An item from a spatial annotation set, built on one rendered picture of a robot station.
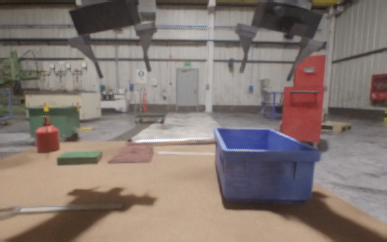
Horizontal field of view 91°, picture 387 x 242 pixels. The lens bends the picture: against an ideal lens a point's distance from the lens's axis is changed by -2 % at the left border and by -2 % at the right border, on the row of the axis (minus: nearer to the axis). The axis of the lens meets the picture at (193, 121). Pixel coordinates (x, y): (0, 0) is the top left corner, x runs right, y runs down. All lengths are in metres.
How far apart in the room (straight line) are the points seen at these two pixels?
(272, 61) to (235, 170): 10.72
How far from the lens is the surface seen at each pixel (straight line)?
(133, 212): 0.43
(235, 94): 10.39
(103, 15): 0.48
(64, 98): 6.19
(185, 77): 10.13
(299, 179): 0.47
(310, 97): 2.87
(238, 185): 0.43
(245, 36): 0.47
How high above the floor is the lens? 0.69
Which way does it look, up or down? 7 degrees down
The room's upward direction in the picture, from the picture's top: 1 degrees clockwise
